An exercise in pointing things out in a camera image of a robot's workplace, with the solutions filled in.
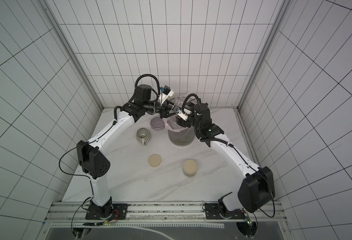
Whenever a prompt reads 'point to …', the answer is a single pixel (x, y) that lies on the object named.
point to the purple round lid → (157, 123)
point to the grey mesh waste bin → (181, 138)
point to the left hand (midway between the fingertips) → (177, 111)
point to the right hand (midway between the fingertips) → (185, 104)
